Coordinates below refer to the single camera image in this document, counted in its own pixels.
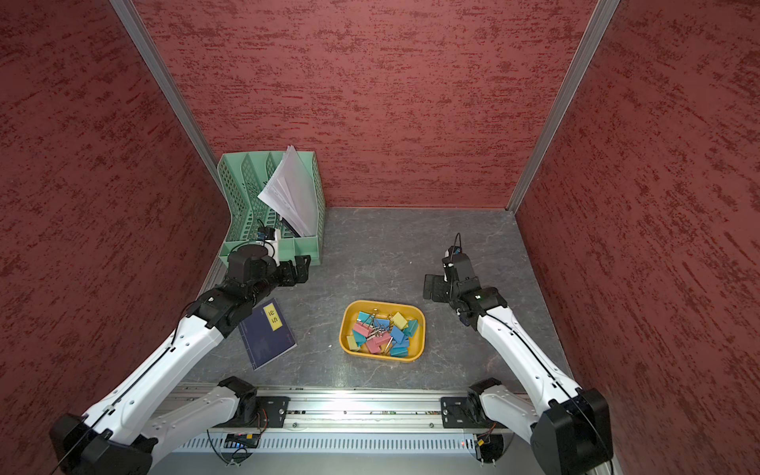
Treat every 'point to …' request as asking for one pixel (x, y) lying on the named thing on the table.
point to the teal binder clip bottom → (399, 351)
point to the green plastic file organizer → (242, 177)
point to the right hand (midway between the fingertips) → (439, 288)
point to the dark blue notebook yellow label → (266, 334)
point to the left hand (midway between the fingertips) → (292, 264)
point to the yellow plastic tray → (383, 310)
